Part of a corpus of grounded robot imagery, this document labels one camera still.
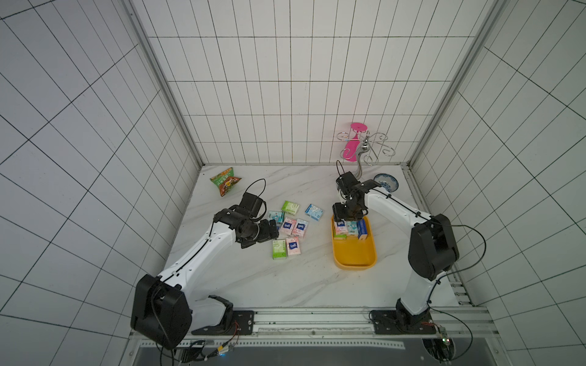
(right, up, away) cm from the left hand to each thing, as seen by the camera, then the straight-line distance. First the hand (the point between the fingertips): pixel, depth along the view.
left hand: (264, 241), depth 80 cm
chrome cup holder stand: (+39, +38, +8) cm, 54 cm away
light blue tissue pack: (+19, +8, +18) cm, 27 cm away
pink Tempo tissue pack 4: (+29, +3, +10) cm, 31 cm away
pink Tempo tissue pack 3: (+10, -4, +7) cm, 13 cm away
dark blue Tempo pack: (+38, +2, +10) cm, 39 cm away
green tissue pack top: (+9, +10, +20) cm, 24 cm away
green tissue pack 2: (+29, -1, +10) cm, 31 cm away
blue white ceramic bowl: (+57, +21, +29) cm, 68 cm away
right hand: (+26, +7, +10) cm, 29 cm away
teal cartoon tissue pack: (+4, +6, +17) cm, 19 cm away
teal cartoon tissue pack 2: (+35, +2, +12) cm, 37 cm away
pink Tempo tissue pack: (+8, +3, +13) cm, 15 cm away
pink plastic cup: (+37, +38, +21) cm, 58 cm away
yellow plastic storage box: (+34, -7, +8) cm, 36 cm away
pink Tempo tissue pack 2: (+13, +2, +13) cm, 18 cm away
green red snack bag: (-23, +22, +27) cm, 41 cm away
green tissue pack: (+5, -5, +7) cm, 10 cm away
